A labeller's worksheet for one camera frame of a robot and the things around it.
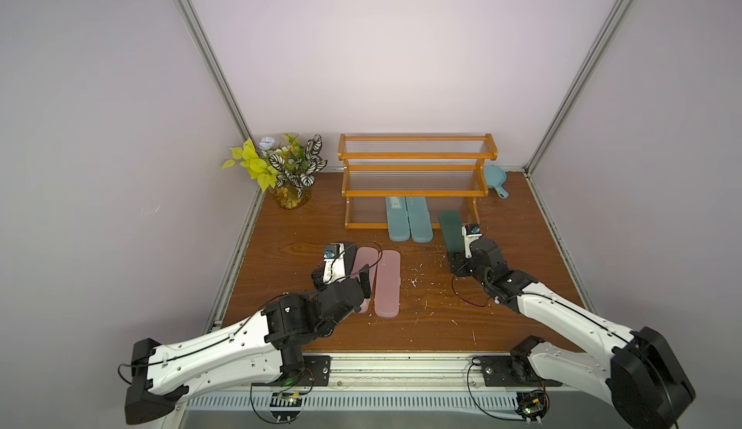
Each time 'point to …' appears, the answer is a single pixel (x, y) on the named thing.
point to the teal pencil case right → (419, 218)
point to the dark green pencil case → (452, 227)
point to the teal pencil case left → (397, 218)
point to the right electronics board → (532, 405)
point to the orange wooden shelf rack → (449, 168)
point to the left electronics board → (285, 406)
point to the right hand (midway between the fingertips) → (459, 247)
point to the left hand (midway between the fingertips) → (359, 270)
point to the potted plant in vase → (287, 169)
